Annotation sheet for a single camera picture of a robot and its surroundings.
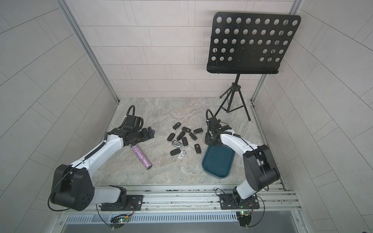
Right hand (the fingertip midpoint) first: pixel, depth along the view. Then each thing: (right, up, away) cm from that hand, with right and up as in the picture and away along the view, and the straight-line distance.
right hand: (208, 140), depth 90 cm
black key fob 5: (-15, -1, +3) cm, 15 cm away
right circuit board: (+15, -33, -21) cm, 42 cm away
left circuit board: (-44, -32, -25) cm, 60 cm away
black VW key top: (-21, +8, +9) cm, 25 cm away
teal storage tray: (+5, -11, -5) cm, 13 cm away
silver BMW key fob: (-20, -2, +1) cm, 20 cm away
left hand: (-35, +5, -3) cm, 36 cm away
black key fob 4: (-18, +3, +4) cm, 19 cm away
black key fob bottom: (-21, -6, -2) cm, 22 cm away
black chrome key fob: (-10, +2, +4) cm, 11 cm away
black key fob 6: (-7, -5, -1) cm, 8 cm away
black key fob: (-15, +6, +8) cm, 18 cm away
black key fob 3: (-24, +2, +3) cm, 25 cm away
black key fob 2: (-7, +5, +7) cm, 11 cm away
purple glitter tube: (-40, -8, -6) cm, 41 cm away
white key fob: (-17, -8, -3) cm, 19 cm away
